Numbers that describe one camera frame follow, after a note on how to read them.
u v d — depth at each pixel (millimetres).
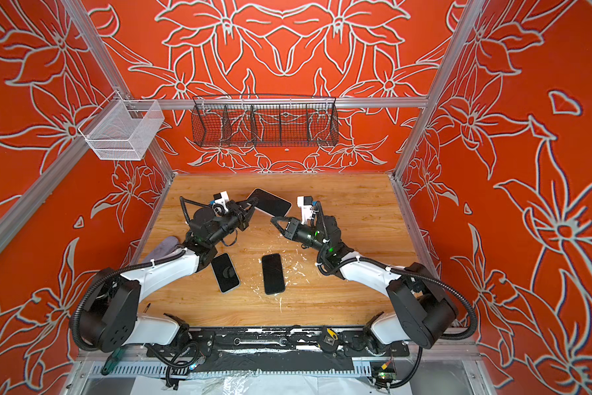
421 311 424
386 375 685
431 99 908
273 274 876
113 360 692
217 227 667
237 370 697
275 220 743
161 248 904
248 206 771
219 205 745
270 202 778
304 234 688
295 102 921
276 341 742
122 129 922
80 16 709
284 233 703
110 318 421
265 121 987
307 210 725
